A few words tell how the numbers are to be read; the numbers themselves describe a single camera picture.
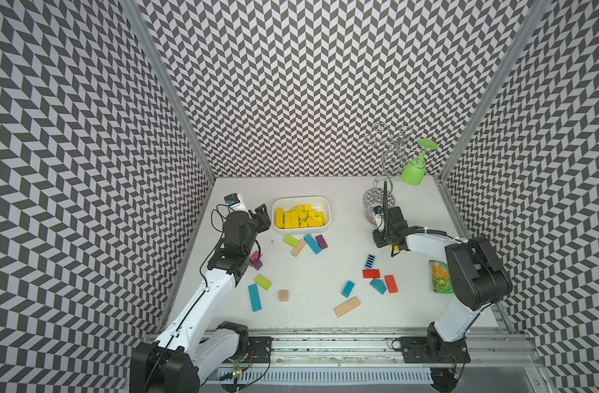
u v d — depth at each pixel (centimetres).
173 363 37
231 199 67
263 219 72
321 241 97
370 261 92
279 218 99
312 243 97
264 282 87
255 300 83
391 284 86
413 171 89
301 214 100
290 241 98
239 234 57
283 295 83
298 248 94
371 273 89
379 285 86
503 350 76
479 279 47
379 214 88
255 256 93
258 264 88
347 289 84
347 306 82
